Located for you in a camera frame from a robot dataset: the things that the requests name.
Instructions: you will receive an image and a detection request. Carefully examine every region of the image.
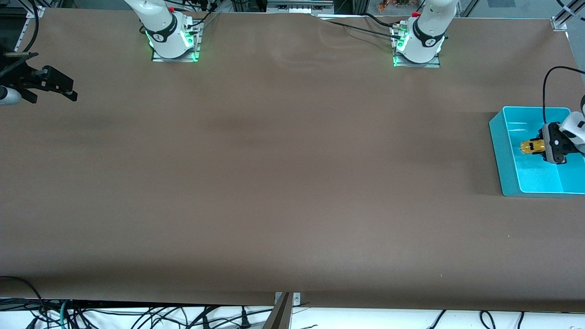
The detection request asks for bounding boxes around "grey background device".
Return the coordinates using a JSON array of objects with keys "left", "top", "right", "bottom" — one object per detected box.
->
[{"left": 266, "top": 0, "right": 335, "bottom": 14}]

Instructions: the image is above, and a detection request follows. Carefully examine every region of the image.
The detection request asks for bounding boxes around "orange background clutter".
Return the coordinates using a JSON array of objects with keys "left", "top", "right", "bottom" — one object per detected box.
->
[{"left": 378, "top": 0, "right": 413, "bottom": 12}]

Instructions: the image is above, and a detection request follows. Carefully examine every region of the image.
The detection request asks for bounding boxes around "black looped floor cable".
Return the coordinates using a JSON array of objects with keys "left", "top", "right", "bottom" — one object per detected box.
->
[{"left": 0, "top": 276, "right": 46, "bottom": 329}]

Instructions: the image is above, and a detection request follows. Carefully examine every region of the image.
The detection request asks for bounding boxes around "long black table cable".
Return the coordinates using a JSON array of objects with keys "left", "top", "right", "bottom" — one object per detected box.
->
[{"left": 320, "top": 17, "right": 405, "bottom": 36}]

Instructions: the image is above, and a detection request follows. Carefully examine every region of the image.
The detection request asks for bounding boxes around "teal plastic bin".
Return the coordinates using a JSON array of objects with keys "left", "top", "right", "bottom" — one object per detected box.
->
[{"left": 489, "top": 106, "right": 585, "bottom": 198}]

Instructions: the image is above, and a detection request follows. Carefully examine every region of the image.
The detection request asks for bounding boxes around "black base cable bundle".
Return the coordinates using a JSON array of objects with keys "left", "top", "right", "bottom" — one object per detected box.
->
[{"left": 176, "top": 0, "right": 221, "bottom": 29}]

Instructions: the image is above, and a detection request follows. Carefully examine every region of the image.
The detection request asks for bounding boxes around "short black table cable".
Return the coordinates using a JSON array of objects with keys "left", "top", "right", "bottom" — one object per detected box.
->
[{"left": 362, "top": 12, "right": 397, "bottom": 28}]

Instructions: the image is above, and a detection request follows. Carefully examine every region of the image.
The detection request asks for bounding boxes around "dark metal strut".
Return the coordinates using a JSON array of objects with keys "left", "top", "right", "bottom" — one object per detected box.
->
[{"left": 261, "top": 292, "right": 293, "bottom": 329}]

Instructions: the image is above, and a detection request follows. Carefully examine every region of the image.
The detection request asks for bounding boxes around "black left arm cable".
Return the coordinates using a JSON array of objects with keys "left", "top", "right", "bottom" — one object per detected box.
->
[{"left": 542, "top": 66, "right": 585, "bottom": 125}]

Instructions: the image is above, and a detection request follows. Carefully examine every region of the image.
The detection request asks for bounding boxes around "aluminium frame profile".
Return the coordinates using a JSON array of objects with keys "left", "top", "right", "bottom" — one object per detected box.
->
[
  {"left": 14, "top": 5, "right": 46, "bottom": 52},
  {"left": 551, "top": 0, "right": 585, "bottom": 46}
]

